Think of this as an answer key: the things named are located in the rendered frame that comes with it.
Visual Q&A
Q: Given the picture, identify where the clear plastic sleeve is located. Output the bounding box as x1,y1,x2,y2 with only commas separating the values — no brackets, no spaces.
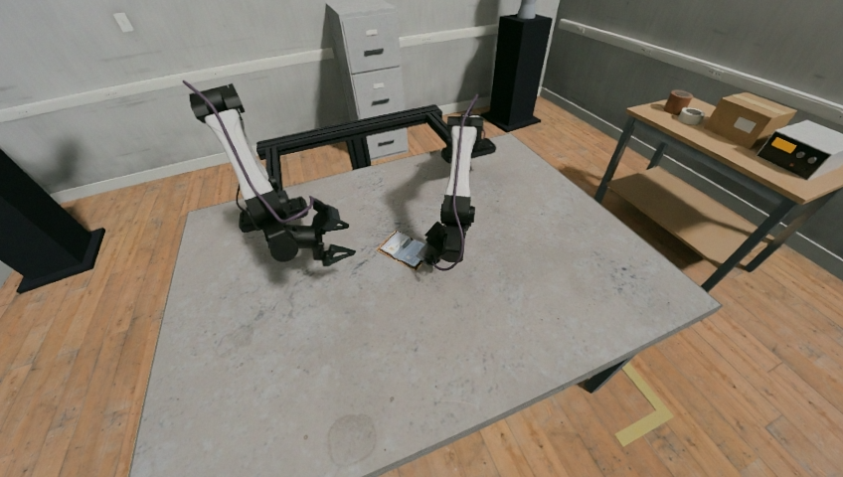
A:
398,239,425,266

